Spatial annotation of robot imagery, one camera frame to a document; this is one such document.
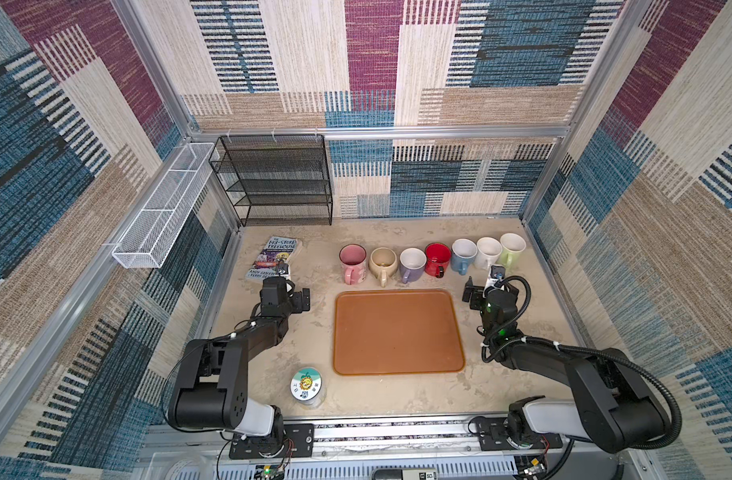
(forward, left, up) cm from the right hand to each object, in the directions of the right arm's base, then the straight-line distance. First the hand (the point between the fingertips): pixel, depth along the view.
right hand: (487, 282), depth 89 cm
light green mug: (+14, -12, -1) cm, 18 cm away
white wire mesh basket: (+2, +86, +24) cm, 89 cm away
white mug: (+15, -5, -3) cm, 16 cm away
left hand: (+3, +60, -3) cm, 60 cm away
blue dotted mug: (+14, +3, -4) cm, 15 cm away
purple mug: (+14, +20, -8) cm, 26 cm away
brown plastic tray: (-9, +27, -13) cm, 31 cm away
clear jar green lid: (-27, +51, -2) cm, 57 cm away
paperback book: (+17, +68, -8) cm, 70 cm away
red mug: (+16, +11, -7) cm, 20 cm away
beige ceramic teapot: (+14, +30, -6) cm, 34 cm away
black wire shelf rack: (+40, +67, +9) cm, 79 cm away
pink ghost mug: (+14, +40, -4) cm, 43 cm away
